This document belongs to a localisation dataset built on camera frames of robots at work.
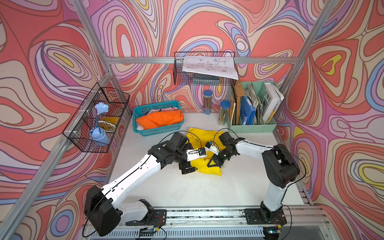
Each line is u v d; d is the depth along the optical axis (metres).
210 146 0.82
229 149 0.71
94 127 0.66
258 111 0.96
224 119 1.08
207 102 1.11
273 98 0.94
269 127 1.04
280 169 0.49
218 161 0.79
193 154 0.63
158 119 1.00
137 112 1.11
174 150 0.57
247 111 0.96
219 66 0.83
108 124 0.70
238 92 0.87
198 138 0.99
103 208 0.38
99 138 0.68
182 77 1.01
